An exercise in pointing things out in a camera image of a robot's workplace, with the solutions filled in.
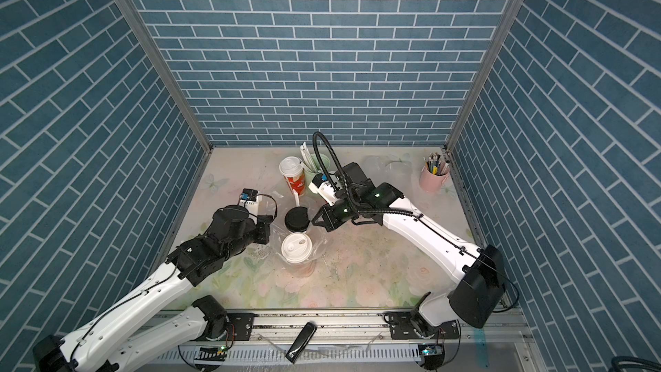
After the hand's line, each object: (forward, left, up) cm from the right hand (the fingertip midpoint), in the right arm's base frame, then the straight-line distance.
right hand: (316, 223), depth 71 cm
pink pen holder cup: (+30, -40, -13) cm, 51 cm away
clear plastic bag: (+38, -27, -18) cm, 50 cm away
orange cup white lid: (-7, +5, -5) cm, 9 cm away
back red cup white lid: (+23, +12, -5) cm, 26 cm away
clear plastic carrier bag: (0, +12, -6) cm, 14 cm away
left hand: (+2, +11, -3) cm, 12 cm away
